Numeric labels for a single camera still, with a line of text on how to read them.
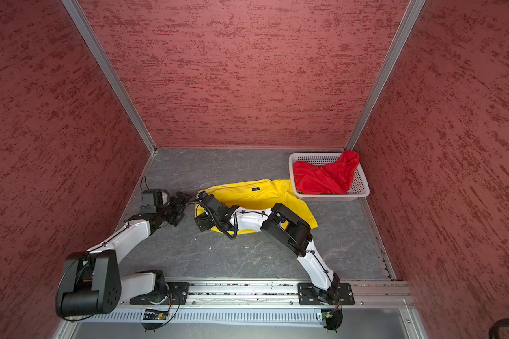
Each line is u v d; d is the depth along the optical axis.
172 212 0.77
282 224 0.57
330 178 0.95
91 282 0.41
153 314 0.73
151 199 0.68
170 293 0.74
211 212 0.71
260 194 1.00
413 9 0.71
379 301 0.74
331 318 0.71
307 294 0.74
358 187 0.97
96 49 0.81
